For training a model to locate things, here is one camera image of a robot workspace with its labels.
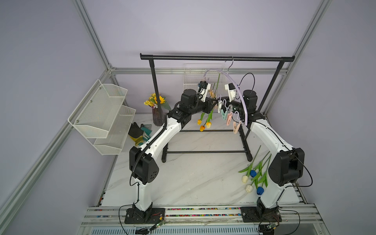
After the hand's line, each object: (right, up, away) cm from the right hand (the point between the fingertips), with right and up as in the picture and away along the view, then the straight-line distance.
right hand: (214, 101), depth 80 cm
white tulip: (+18, -45, +4) cm, 48 cm away
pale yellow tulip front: (-2, -12, +6) cm, 14 cm away
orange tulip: (-8, -11, +15) cm, 20 cm away
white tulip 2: (+19, -48, 0) cm, 52 cm away
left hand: (-1, -1, -5) cm, 5 cm away
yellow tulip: (-6, -15, +17) cm, 23 cm away
